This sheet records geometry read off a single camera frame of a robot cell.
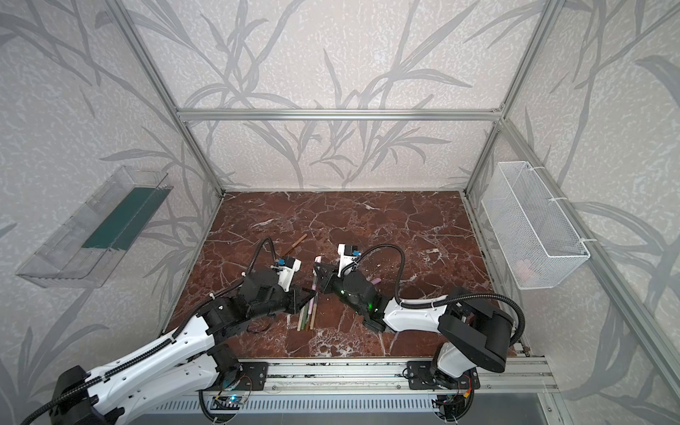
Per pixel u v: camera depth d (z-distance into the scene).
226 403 0.72
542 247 0.60
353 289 0.60
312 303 0.74
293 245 1.02
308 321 0.83
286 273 0.69
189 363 0.59
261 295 0.58
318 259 0.77
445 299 0.49
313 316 0.84
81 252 0.63
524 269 0.73
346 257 0.71
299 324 0.83
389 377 0.75
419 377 0.74
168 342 0.48
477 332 0.43
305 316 0.85
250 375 0.73
